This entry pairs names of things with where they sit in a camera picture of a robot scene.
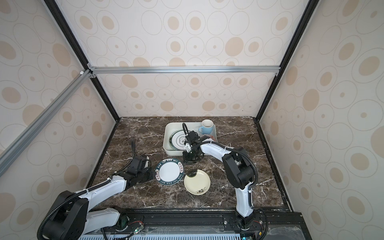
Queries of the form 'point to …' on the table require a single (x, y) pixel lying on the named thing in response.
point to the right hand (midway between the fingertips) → (184, 163)
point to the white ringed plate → (176, 140)
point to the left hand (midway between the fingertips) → (160, 170)
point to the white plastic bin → (169, 128)
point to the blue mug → (206, 127)
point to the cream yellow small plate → (198, 184)
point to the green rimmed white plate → (169, 171)
